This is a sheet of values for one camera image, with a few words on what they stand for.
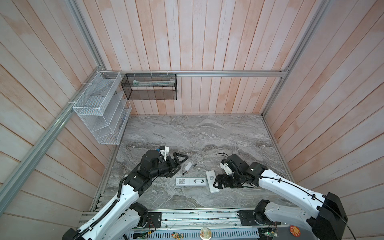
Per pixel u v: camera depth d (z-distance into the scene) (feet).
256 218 2.16
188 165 3.04
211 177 2.80
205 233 2.30
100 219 1.39
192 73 3.22
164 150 2.34
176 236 2.26
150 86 3.41
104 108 2.36
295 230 2.30
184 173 2.92
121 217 1.89
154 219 2.41
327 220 1.26
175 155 2.15
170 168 2.11
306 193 1.47
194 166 3.03
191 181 2.77
